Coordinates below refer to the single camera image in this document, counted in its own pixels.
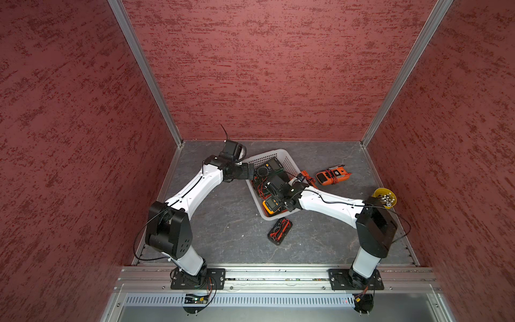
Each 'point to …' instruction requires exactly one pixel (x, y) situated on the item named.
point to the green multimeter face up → (271, 168)
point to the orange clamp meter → (310, 180)
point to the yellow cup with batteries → (387, 197)
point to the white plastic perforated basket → (290, 169)
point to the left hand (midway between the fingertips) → (243, 176)
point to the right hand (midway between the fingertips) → (277, 196)
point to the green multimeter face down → (278, 178)
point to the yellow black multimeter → (271, 204)
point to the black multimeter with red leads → (279, 231)
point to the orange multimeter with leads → (333, 175)
